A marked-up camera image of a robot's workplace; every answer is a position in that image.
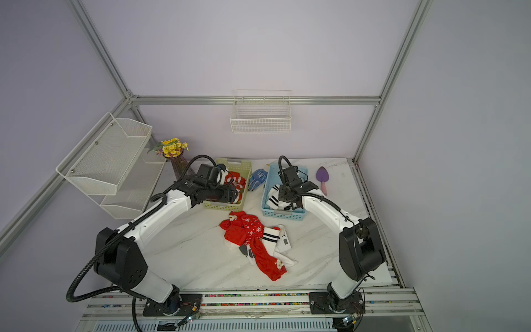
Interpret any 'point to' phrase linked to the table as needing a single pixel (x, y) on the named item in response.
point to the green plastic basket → (243, 167)
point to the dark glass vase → (180, 164)
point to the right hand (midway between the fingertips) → (290, 195)
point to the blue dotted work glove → (256, 178)
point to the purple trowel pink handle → (323, 176)
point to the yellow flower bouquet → (171, 148)
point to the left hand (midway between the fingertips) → (229, 195)
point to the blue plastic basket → (272, 178)
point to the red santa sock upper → (241, 227)
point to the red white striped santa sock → (234, 178)
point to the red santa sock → (269, 266)
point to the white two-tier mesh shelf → (113, 161)
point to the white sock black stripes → (270, 236)
